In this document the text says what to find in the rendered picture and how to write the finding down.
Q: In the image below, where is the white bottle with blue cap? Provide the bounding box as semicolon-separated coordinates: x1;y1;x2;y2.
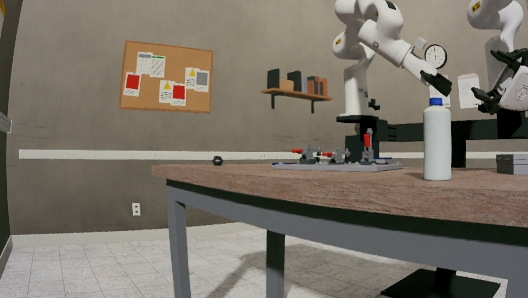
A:
423;97;451;181

